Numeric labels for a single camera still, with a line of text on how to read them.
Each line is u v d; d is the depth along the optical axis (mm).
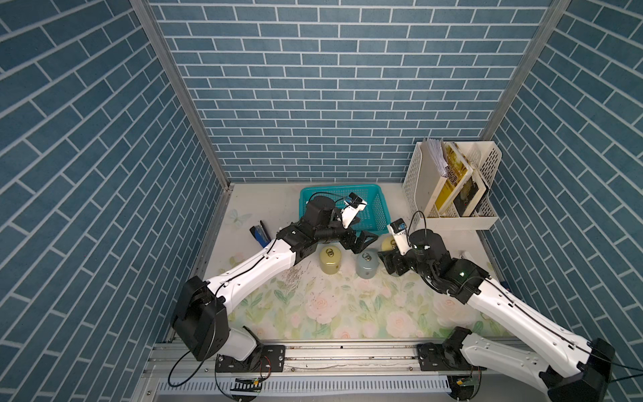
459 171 934
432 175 872
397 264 655
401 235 645
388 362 740
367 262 853
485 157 1052
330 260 869
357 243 657
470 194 966
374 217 1075
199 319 406
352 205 644
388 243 722
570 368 394
